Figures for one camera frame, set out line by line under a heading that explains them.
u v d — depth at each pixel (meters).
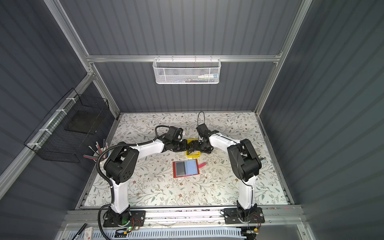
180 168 0.91
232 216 0.73
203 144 0.73
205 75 0.91
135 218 0.74
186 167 0.91
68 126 0.73
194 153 0.96
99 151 0.87
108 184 0.54
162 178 0.87
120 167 0.52
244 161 0.52
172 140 0.79
